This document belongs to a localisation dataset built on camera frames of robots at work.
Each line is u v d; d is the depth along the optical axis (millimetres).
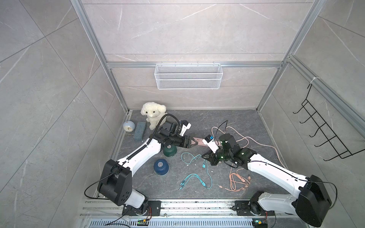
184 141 700
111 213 725
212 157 673
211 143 700
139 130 1026
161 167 776
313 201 391
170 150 855
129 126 1004
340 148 603
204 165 760
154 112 956
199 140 732
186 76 1005
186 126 746
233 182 814
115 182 424
